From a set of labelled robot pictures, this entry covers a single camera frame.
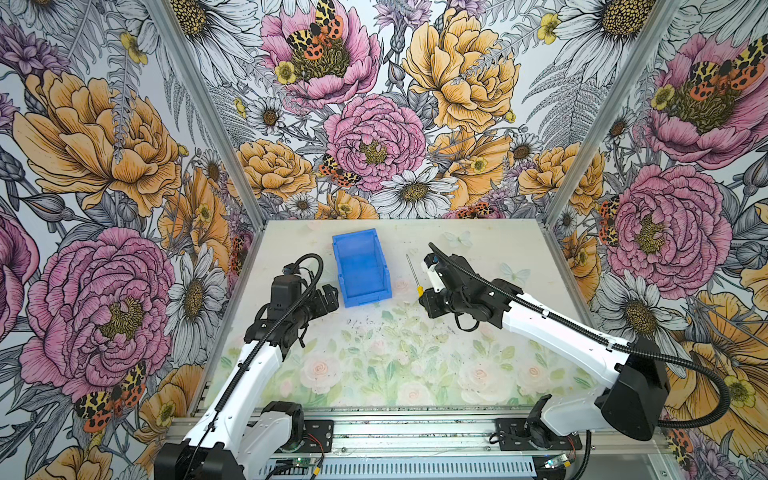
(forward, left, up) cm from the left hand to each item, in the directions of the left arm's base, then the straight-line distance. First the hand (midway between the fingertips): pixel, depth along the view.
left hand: (323, 305), depth 83 cm
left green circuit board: (-34, +3, -13) cm, 36 cm away
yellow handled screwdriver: (+2, -26, +5) cm, 27 cm away
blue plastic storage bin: (+23, -8, -14) cm, 28 cm away
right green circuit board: (-35, -57, -13) cm, 68 cm away
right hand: (-3, -27, +3) cm, 28 cm away
